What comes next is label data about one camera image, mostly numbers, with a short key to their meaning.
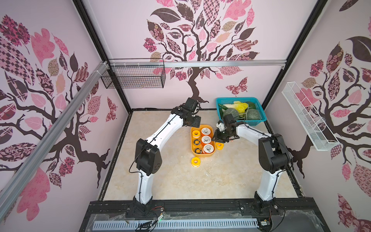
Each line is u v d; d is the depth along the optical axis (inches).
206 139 38.1
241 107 43.4
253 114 40.7
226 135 32.2
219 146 38.2
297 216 28.2
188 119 24.9
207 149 36.3
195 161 35.4
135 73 64.0
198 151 37.3
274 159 20.1
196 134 39.5
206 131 39.6
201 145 38.3
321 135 25.8
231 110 40.6
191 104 26.8
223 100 46.1
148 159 19.8
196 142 39.2
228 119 31.2
